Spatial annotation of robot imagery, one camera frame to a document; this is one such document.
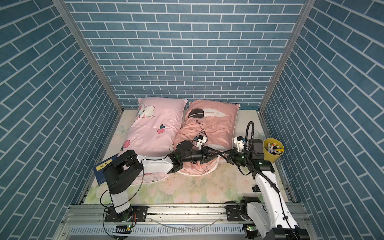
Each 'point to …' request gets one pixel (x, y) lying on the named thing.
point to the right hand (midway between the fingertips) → (222, 154)
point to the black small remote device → (256, 188)
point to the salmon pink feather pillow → (211, 124)
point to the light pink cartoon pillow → (154, 129)
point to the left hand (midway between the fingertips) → (222, 157)
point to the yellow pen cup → (272, 149)
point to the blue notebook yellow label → (99, 169)
